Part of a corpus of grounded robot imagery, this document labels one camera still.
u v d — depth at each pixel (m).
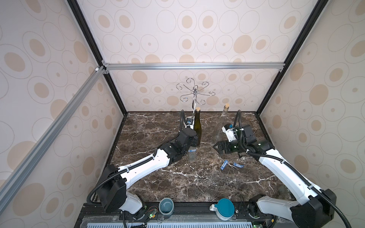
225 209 0.69
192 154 0.95
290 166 0.46
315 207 0.38
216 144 0.72
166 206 0.74
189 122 0.66
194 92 0.89
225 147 0.67
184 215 0.73
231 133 0.70
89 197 0.40
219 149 0.69
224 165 0.90
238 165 0.90
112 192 0.41
